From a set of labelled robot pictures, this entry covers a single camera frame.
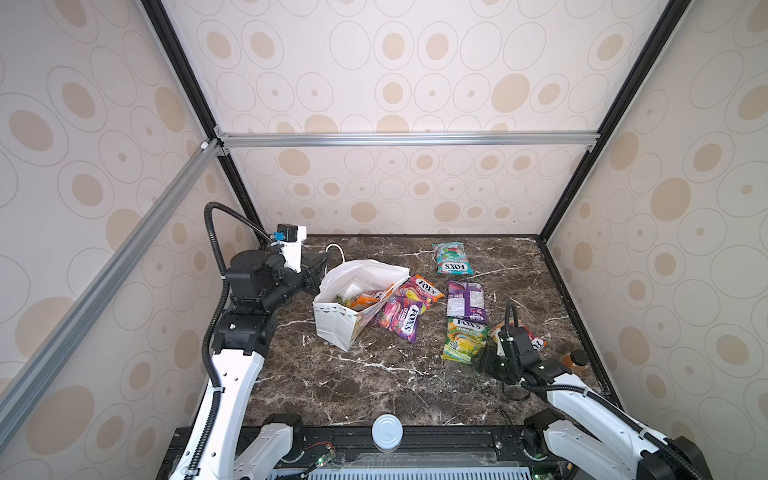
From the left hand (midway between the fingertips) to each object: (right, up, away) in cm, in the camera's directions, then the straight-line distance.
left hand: (335, 253), depth 64 cm
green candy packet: (-4, -13, +28) cm, 31 cm away
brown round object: (+62, -27, +15) cm, 69 cm away
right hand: (+38, -30, +22) cm, 54 cm away
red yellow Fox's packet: (+55, -25, +23) cm, 65 cm away
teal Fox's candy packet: (+35, 0, +45) cm, 57 cm away
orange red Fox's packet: (+22, -11, +38) cm, 45 cm away
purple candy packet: (+37, -14, +33) cm, 52 cm away
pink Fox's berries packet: (+15, -19, +28) cm, 37 cm away
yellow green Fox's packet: (+34, -25, +25) cm, 49 cm away
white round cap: (+11, -42, +6) cm, 44 cm away
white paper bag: (-1, -12, +33) cm, 35 cm away
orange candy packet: (+5, -12, +19) cm, 23 cm away
